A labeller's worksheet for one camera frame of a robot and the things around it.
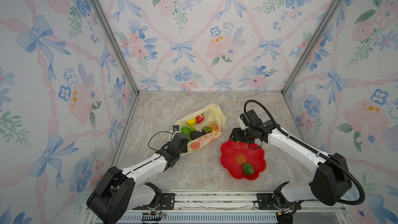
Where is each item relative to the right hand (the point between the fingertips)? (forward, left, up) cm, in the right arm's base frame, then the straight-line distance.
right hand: (235, 136), depth 84 cm
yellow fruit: (+13, +25, -6) cm, 29 cm away
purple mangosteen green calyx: (+8, +16, -6) cm, 19 cm away
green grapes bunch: (+8, +27, -7) cm, 29 cm away
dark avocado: (+5, +23, -6) cm, 24 cm away
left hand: (+1, +29, -5) cm, 30 cm away
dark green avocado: (-15, -5, -6) cm, 17 cm away
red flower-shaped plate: (-5, 0, -11) cm, 13 cm away
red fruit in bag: (+17, +20, -7) cm, 27 cm away
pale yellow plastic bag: (+12, +19, -10) cm, 24 cm away
